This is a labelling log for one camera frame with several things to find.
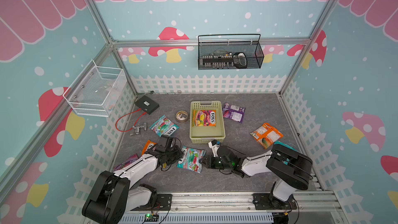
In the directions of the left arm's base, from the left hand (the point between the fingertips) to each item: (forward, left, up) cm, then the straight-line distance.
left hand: (183, 156), depth 88 cm
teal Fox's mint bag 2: (-3, -4, +1) cm, 5 cm away
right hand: (-4, -9, +3) cm, 10 cm away
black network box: (+38, +31, 0) cm, 49 cm away
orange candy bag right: (+15, -51, +1) cm, 53 cm away
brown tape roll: (+28, +4, 0) cm, 28 cm away
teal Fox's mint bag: (+19, +14, 0) cm, 24 cm away
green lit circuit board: (-28, +14, -4) cm, 32 cm away
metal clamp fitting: (+18, +32, 0) cm, 37 cm away
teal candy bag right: (+10, -57, -1) cm, 57 cm away
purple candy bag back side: (+31, -31, +1) cm, 44 cm away
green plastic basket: (+14, -13, 0) cm, 19 cm away
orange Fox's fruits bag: (+26, -11, +1) cm, 29 cm away
